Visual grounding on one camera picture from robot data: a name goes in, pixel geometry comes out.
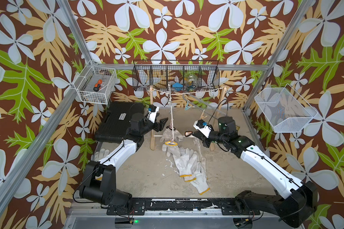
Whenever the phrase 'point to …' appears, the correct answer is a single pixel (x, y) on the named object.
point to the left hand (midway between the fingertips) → (162, 114)
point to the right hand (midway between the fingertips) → (193, 132)
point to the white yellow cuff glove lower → (199, 177)
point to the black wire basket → (175, 75)
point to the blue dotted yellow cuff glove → (171, 147)
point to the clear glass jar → (192, 83)
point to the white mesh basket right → (286, 110)
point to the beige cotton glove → (169, 135)
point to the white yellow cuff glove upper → (185, 161)
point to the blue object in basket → (177, 86)
